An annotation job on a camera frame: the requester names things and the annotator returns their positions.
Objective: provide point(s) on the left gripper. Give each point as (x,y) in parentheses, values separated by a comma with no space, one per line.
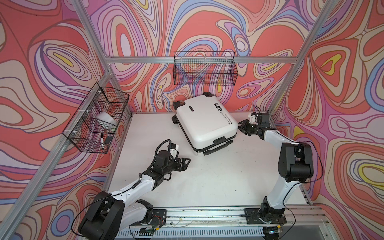
(183,167)

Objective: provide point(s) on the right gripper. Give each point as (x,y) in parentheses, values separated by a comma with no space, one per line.
(243,125)

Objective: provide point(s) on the black and white suitcase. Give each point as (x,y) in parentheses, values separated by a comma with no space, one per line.
(206,124)

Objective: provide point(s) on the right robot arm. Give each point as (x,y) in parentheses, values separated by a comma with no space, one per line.
(295,164)

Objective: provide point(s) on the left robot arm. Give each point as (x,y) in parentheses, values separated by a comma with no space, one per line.
(109,213)

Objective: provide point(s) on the green circuit board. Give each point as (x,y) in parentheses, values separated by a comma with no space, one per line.
(144,231)

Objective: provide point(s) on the black marker pen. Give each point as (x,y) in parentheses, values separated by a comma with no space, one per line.
(102,141)

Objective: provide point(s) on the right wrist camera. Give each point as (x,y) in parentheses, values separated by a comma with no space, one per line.
(253,117)

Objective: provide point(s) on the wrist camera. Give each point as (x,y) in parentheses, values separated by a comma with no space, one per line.
(253,117)
(174,150)

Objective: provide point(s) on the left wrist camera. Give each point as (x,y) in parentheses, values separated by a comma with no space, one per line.
(174,150)

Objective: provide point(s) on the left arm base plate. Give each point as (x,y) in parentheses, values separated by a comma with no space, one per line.
(154,218)

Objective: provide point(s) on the back wall wire basket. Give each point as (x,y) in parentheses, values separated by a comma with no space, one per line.
(205,68)

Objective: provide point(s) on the wall wire basket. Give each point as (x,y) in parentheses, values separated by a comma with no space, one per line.
(205,68)
(84,130)

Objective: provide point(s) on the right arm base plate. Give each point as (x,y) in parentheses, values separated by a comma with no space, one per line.
(264,216)

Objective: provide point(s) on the left wall wire basket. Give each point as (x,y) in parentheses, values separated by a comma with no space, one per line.
(84,130)

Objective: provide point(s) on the aluminium front rail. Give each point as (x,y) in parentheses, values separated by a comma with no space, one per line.
(227,216)

